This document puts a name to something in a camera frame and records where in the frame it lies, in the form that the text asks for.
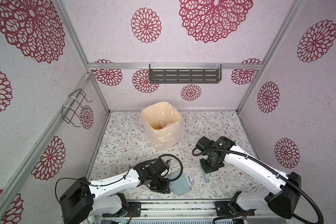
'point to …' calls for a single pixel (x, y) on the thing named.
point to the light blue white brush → (206, 176)
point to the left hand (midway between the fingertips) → (168, 194)
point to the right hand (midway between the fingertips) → (206, 168)
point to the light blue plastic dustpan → (181, 186)
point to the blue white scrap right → (191, 179)
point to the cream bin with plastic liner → (164, 124)
